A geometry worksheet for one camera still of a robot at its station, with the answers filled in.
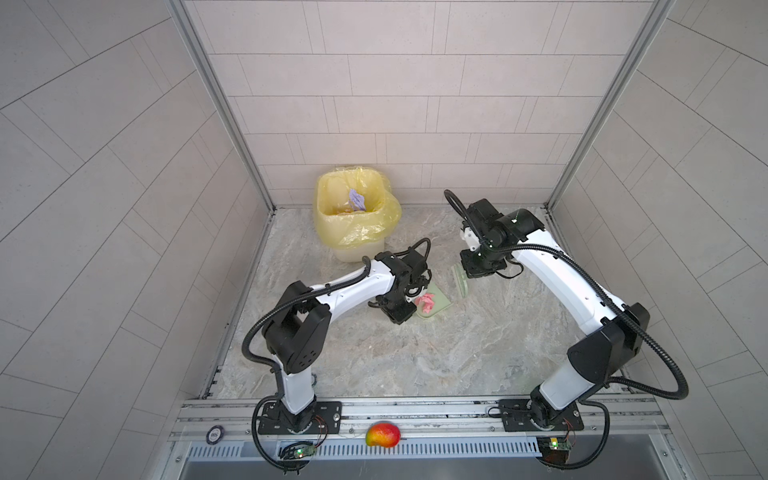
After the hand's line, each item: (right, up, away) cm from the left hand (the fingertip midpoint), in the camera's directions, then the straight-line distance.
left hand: (407, 316), depth 83 cm
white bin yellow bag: (-15, +22, 0) cm, 27 cm away
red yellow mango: (-6, -21, -18) cm, 28 cm away
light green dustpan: (+10, +4, +3) cm, 11 cm away
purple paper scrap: (-16, +34, +13) cm, 40 cm away
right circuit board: (+34, -26, -15) cm, 45 cm away
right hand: (+15, +13, -6) cm, 21 cm away
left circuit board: (-25, -25, -18) cm, 39 cm away
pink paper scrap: (+5, +4, -1) cm, 7 cm away
